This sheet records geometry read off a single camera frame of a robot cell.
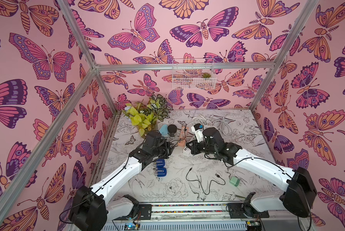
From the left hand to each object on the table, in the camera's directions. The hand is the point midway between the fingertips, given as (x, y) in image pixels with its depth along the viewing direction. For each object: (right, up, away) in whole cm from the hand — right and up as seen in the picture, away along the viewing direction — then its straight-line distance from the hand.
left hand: (177, 141), depth 79 cm
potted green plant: (-19, +14, +7) cm, 25 cm away
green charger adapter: (+32, -23, +2) cm, 40 cm away
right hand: (+5, -1, -2) cm, 5 cm away
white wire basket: (+11, +43, +17) cm, 47 cm away
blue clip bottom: (-9, -19, +6) cm, 22 cm away
